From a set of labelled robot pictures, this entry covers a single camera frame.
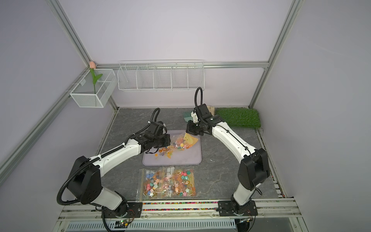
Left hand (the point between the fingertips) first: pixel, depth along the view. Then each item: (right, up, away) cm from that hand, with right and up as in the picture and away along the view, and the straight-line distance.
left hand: (171, 141), depth 86 cm
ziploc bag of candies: (+7, -1, +3) cm, 8 cm away
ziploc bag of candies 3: (-11, -23, -5) cm, 26 cm away
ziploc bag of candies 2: (+4, -22, -5) cm, 23 cm away
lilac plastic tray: (+12, -11, +8) cm, 18 cm away
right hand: (+9, +7, -3) cm, 12 cm away
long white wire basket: (-9, +44, +14) cm, 47 cm away
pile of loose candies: (-6, -8, +8) cm, 13 cm away
